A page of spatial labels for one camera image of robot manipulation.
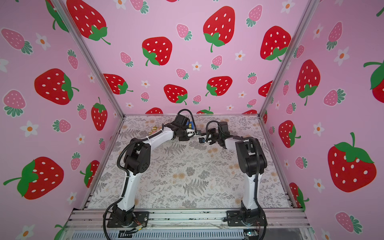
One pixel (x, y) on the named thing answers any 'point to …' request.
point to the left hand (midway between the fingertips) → (189, 131)
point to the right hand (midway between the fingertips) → (200, 131)
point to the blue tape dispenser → (191, 125)
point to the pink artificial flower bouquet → (154, 130)
